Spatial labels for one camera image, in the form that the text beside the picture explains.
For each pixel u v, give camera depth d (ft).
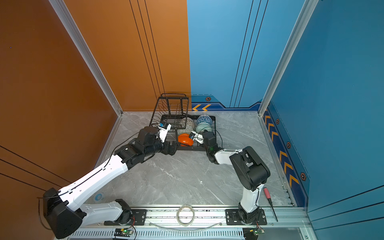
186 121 2.73
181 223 2.34
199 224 2.38
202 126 3.47
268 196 2.55
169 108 3.47
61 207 1.26
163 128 2.15
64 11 2.33
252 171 1.61
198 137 2.71
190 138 2.71
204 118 3.57
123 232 2.32
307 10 2.31
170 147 2.18
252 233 2.29
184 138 3.08
